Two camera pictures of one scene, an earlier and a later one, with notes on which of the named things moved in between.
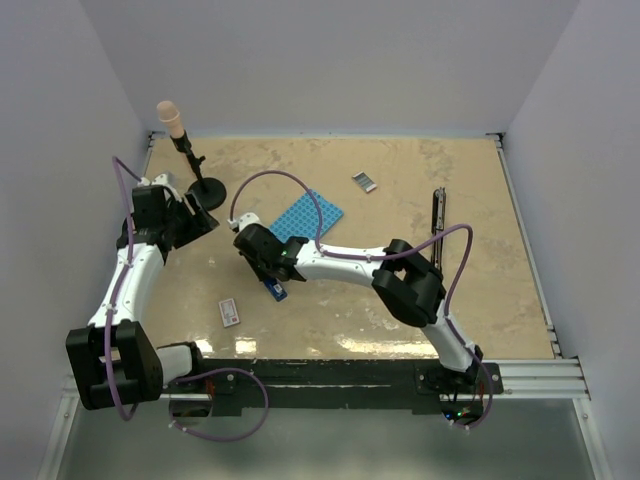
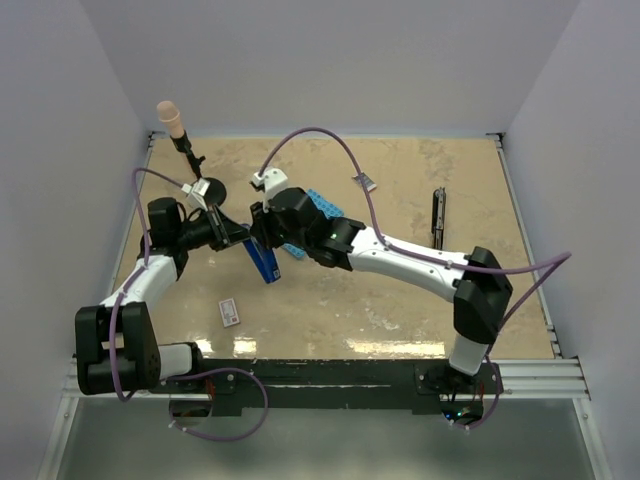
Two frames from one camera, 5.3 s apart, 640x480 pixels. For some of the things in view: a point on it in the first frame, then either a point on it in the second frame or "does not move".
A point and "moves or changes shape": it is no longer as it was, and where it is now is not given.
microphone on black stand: x=211 y=193 does not move
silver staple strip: x=365 y=182 does not move
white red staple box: x=228 y=312 does not move
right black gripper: x=260 y=272 to x=263 y=226
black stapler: x=438 y=225 does not move
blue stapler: x=276 y=289 moves or changes shape
